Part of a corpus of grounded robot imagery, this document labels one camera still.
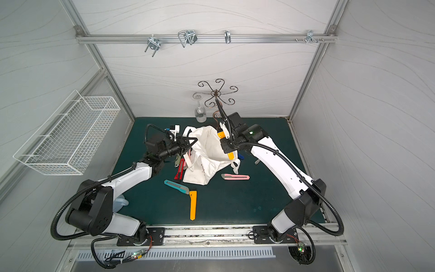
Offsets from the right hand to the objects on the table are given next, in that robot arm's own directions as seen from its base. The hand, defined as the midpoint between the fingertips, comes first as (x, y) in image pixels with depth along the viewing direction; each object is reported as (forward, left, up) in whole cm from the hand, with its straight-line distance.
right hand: (227, 142), depth 76 cm
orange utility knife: (-16, +17, -23) cm, 33 cm away
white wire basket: (-9, +66, +8) cm, 67 cm away
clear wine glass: (+23, +16, -2) cm, 28 cm away
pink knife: (-5, -2, -24) cm, 25 cm away
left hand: (+1, +14, 0) cm, 14 cm away
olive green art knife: (+3, +29, -22) cm, 37 cm away
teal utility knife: (-13, +24, -24) cm, 36 cm away
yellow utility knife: (+2, +3, +3) cm, 5 cm away
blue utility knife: (-3, -7, -8) cm, 10 cm away
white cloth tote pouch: (-5, +10, -6) cm, 13 cm away
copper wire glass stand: (+28, +7, +3) cm, 29 cm away
